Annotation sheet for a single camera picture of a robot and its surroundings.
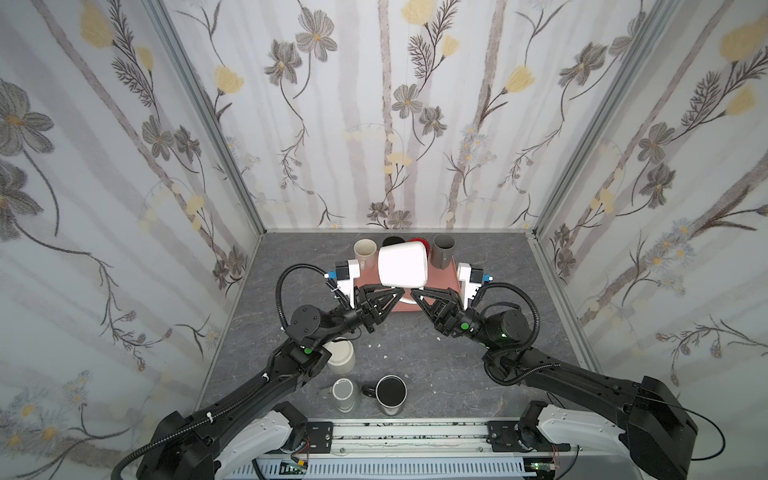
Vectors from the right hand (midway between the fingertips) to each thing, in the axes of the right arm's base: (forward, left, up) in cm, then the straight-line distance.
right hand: (414, 295), depth 56 cm
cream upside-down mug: (-3, +16, -32) cm, 36 cm away
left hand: (+3, +4, -2) cm, 5 cm away
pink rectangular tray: (+1, +1, -4) cm, 4 cm away
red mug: (+40, -9, -33) cm, 53 cm away
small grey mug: (-12, +15, -29) cm, 35 cm away
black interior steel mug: (-11, +3, -30) cm, 32 cm away
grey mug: (+36, -14, -29) cm, 48 cm away
